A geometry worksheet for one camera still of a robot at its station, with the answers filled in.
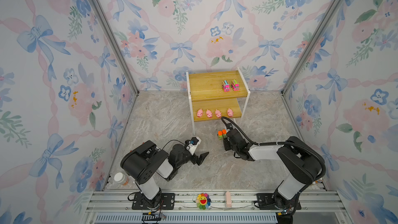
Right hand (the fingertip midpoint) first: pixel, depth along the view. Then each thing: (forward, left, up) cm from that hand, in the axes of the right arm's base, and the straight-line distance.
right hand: (226, 137), depth 95 cm
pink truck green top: (+9, -1, +35) cm, 36 cm away
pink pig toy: (+6, -1, +17) cm, 18 cm away
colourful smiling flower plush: (-35, +14, +1) cm, 37 cm away
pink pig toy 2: (+5, +6, +17) cm, 19 cm away
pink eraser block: (-33, +1, 0) cm, 33 cm away
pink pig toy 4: (+5, +16, +17) cm, 24 cm away
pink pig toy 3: (+5, +11, +17) cm, 21 cm away
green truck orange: (0, +4, +3) cm, 5 cm away
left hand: (-8, +14, +4) cm, 17 cm away
